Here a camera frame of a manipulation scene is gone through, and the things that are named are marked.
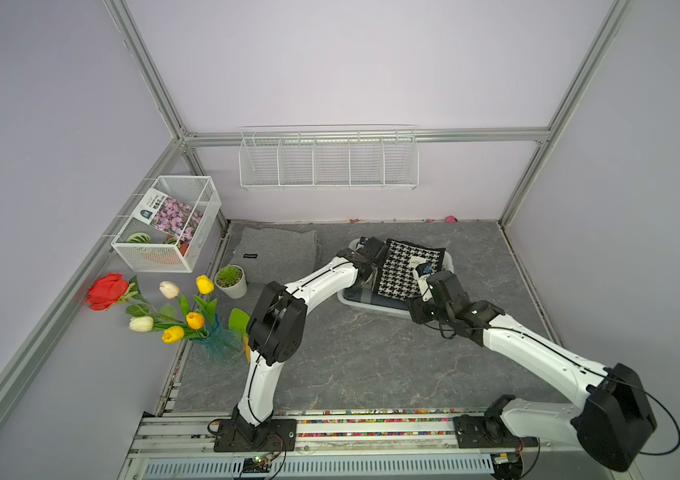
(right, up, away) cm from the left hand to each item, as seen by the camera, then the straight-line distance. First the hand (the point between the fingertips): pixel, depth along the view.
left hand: (356, 275), depth 94 cm
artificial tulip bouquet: (-35, -15, -18) cm, 42 cm away
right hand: (+16, -6, -9) cm, 19 cm away
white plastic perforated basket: (+8, -9, -7) cm, 14 cm away
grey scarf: (-30, +6, +12) cm, 33 cm away
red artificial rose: (-51, 0, -34) cm, 61 cm away
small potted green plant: (-40, -2, 0) cm, 40 cm away
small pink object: (+40, +21, +30) cm, 54 cm away
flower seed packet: (-48, +17, -19) cm, 55 cm away
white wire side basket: (-52, +8, -22) cm, 57 cm away
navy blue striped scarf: (+3, -6, -5) cm, 8 cm away
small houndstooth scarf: (+13, -1, -3) cm, 13 cm away
